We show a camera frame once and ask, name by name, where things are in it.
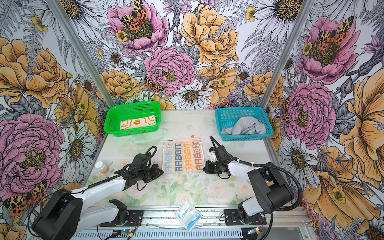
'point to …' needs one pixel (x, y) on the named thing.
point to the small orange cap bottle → (102, 168)
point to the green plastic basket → (124, 110)
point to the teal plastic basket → (226, 116)
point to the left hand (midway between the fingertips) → (162, 176)
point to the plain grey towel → (245, 125)
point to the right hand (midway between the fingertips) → (204, 173)
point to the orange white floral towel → (138, 122)
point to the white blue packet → (188, 215)
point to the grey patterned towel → (184, 155)
